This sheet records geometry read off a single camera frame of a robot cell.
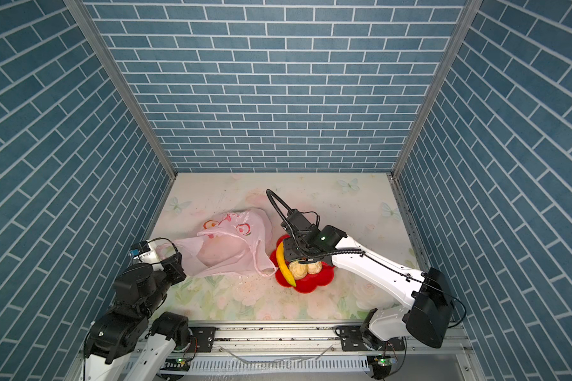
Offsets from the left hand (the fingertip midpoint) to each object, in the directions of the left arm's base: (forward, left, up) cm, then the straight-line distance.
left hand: (185, 253), depth 71 cm
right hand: (+5, -30, -4) cm, 31 cm away
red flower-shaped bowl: (-4, -39, -16) cm, 42 cm away
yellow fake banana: (+2, -29, -13) cm, 32 cm away
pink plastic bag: (+14, -8, -19) cm, 25 cm away
